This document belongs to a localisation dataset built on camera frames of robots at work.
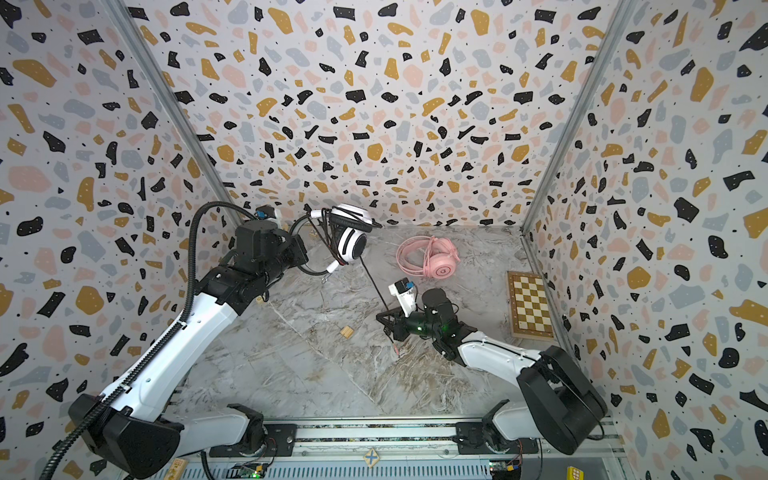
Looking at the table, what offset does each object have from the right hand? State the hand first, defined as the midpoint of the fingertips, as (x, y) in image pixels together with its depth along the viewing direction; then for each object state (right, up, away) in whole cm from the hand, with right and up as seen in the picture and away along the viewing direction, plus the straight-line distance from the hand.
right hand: (374, 314), depth 78 cm
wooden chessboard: (+48, -2, +17) cm, 51 cm away
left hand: (-17, +21, -5) cm, 27 cm away
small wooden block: (-10, -8, +14) cm, 19 cm away
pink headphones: (+16, +15, +25) cm, 34 cm away
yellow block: (+47, -35, -10) cm, 59 cm away
